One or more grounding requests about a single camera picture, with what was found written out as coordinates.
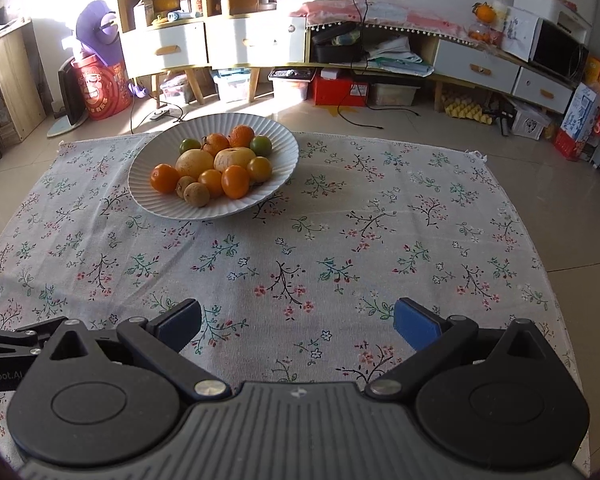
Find pale yellow apple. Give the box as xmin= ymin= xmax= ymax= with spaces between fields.
xmin=214 ymin=146 xmax=257 ymax=173

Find black floor cable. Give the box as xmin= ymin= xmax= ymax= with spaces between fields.
xmin=337 ymin=105 xmax=421 ymax=128

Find clear box with black lid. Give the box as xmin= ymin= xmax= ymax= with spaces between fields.
xmin=269 ymin=69 xmax=315 ymax=103

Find tall wooden shelf cabinet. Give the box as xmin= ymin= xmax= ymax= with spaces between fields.
xmin=115 ymin=0 xmax=308 ymax=106

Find black hand tool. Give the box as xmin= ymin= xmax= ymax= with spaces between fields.
xmin=485 ymin=105 xmax=513 ymax=136

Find red paper bag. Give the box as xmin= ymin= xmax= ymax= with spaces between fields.
xmin=72 ymin=57 xmax=133 ymax=121

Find pile of papers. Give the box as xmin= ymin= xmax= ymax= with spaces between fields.
xmin=365 ymin=35 xmax=436 ymax=73

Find small white printed box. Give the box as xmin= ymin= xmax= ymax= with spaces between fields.
xmin=510 ymin=107 xmax=551 ymax=139

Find yellow egg trays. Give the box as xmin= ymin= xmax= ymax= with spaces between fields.
xmin=442 ymin=95 xmax=496 ymax=125

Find small smooth orange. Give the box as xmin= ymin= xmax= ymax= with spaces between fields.
xmin=197 ymin=169 xmax=225 ymax=198
xmin=150 ymin=164 xmax=181 ymax=194

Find clear bag of small oranges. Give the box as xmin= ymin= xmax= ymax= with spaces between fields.
xmin=467 ymin=22 xmax=496 ymax=43

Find greenish yellow citrus fruit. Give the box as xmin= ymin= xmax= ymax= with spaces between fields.
xmin=246 ymin=156 xmax=273 ymax=183

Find cardboard box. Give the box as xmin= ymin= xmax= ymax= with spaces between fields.
xmin=221 ymin=0 xmax=276 ymax=16

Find wooden side cabinet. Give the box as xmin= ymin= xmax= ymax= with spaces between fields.
xmin=0 ymin=20 xmax=48 ymax=148

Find white foam box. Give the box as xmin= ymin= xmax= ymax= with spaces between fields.
xmin=512 ymin=0 xmax=593 ymax=28

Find black hanging cable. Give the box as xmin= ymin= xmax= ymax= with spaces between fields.
xmin=344 ymin=0 xmax=373 ymax=68

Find purple plush toy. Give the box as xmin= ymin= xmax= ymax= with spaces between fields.
xmin=75 ymin=0 xmax=123 ymax=63

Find black case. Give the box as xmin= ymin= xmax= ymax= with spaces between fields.
xmin=311 ymin=22 xmax=363 ymax=64

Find pink fringed cloth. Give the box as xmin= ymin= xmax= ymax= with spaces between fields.
xmin=290 ymin=0 xmax=473 ymax=43

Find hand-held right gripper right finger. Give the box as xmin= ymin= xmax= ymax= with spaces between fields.
xmin=364 ymin=297 xmax=565 ymax=405

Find red box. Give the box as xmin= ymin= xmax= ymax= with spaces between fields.
xmin=312 ymin=72 xmax=368 ymax=107

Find round yellow pear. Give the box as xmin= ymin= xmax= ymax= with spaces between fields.
xmin=175 ymin=149 xmax=215 ymax=179

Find white ribbed plate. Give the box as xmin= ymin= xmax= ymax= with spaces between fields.
xmin=127 ymin=113 xmax=300 ymax=221

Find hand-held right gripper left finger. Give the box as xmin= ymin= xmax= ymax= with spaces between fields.
xmin=30 ymin=298 xmax=231 ymax=405

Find black flat panel on stand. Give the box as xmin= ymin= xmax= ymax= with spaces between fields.
xmin=47 ymin=57 xmax=89 ymax=138

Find clear storage box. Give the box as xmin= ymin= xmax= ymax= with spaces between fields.
xmin=369 ymin=82 xmax=421 ymax=107

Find black microwave oven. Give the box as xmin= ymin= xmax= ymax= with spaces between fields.
xmin=527 ymin=20 xmax=590 ymax=82

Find floral tablecloth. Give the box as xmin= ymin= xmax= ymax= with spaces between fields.
xmin=0 ymin=130 xmax=593 ymax=480

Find blue and white carton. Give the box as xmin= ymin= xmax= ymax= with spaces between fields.
xmin=560 ymin=82 xmax=600 ymax=141

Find mandarin orange with stem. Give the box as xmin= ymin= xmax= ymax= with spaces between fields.
xmin=202 ymin=133 xmax=231 ymax=157

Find low wooden drawer cabinet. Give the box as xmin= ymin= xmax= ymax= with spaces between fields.
xmin=305 ymin=20 xmax=576 ymax=113

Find white drawing card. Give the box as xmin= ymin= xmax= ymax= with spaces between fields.
xmin=500 ymin=7 xmax=541 ymax=61

